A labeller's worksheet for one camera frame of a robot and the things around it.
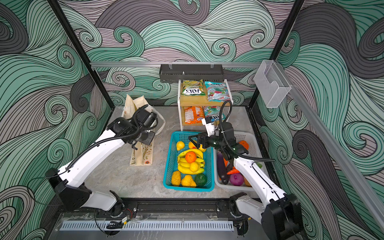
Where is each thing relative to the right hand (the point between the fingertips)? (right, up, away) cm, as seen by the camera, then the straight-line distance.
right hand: (194, 136), depth 75 cm
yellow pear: (-3, -24, +3) cm, 25 cm away
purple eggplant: (+15, -19, +6) cm, 25 cm away
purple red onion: (+23, -23, +3) cm, 32 cm away
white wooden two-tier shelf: (-1, +19, +3) cm, 19 cm away
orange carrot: (+21, -19, +4) cm, 29 cm away
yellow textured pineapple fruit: (-10, -23, +4) cm, 26 cm away
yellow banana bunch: (-6, -18, +10) cm, 22 cm away
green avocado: (+4, -23, +3) cm, 24 cm away
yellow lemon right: (+5, -9, +15) cm, 18 cm away
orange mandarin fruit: (-2, -13, +8) cm, 15 cm away
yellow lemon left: (-9, -8, +18) cm, 21 cm away
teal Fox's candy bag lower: (+11, +13, +17) cm, 24 cm away
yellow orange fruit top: (-1, -8, +16) cm, 18 cm away
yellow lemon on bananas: (0, -18, +6) cm, 19 cm away
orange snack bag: (0, +12, +17) cm, 20 cm away
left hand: (-24, +1, 0) cm, 24 cm away
